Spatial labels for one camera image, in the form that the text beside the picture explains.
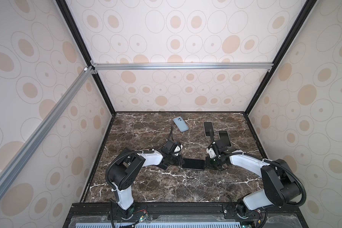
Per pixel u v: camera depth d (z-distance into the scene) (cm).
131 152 52
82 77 81
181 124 114
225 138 103
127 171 48
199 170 89
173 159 80
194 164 94
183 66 87
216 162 76
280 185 44
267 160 49
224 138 103
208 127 110
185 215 73
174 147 76
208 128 110
